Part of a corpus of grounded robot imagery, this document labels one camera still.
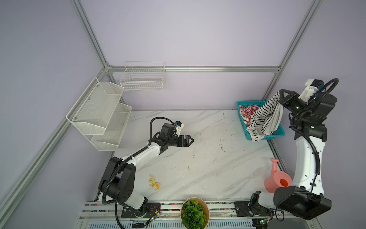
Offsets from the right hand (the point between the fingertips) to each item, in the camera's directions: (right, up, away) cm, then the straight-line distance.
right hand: (278, 88), depth 63 cm
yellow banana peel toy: (-59, -51, +16) cm, 80 cm away
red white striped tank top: (+5, -7, +47) cm, 48 cm away
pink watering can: (+6, -45, +10) cm, 47 cm away
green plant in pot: (-38, -57, 0) cm, 69 cm away
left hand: (-41, -27, +22) cm, 54 cm away
